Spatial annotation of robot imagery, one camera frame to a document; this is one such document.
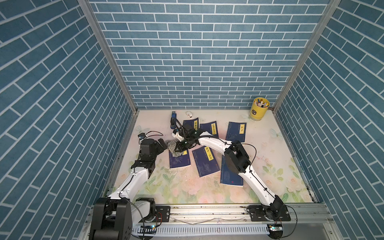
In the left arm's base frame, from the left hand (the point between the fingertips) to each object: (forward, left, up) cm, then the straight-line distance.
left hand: (161, 142), depth 88 cm
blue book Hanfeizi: (+22, -17, -9) cm, 29 cm away
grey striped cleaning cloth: (+1, -5, -6) cm, 8 cm away
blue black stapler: (+20, -4, -7) cm, 22 cm away
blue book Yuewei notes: (+19, -32, -9) cm, 39 cm away
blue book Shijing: (-7, -11, -11) cm, 17 cm away
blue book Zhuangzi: (+16, -50, -9) cm, 53 cm away
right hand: (0, -8, -10) cm, 13 cm away
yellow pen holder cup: (+27, -65, +2) cm, 71 cm away
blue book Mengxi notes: (-17, -40, -10) cm, 44 cm away
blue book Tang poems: (-7, -27, -10) cm, 30 cm away
